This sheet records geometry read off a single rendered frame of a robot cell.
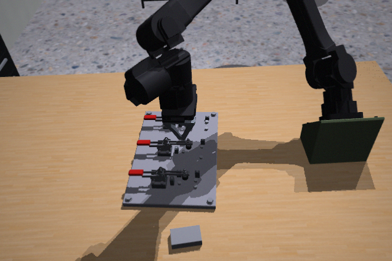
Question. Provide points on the black toggle clamp with red handle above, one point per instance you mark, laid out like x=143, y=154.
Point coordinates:
x=154, y=117
x=165, y=149

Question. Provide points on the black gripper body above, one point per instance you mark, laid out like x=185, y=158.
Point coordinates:
x=187, y=104

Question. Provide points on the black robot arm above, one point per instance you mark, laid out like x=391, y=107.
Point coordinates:
x=153, y=77

